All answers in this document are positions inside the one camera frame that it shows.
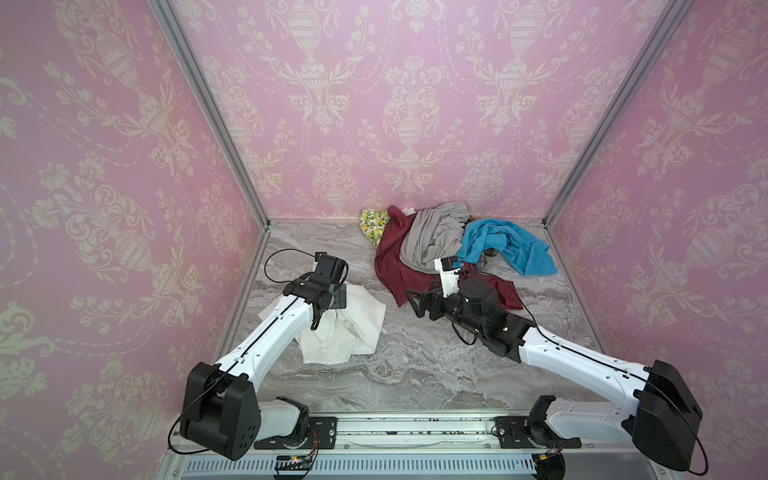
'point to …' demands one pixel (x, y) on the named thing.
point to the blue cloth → (528, 254)
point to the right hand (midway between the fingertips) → (418, 288)
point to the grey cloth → (431, 234)
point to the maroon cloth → (402, 277)
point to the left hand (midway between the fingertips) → (323, 294)
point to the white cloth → (341, 332)
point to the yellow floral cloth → (373, 222)
